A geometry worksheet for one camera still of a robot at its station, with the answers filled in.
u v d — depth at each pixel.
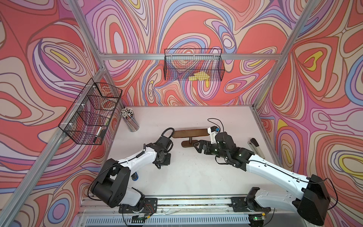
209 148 0.68
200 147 0.68
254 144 0.93
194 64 0.96
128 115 0.91
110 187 0.42
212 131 0.70
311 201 0.38
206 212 0.73
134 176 0.80
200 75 0.91
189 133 0.86
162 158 0.72
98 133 0.73
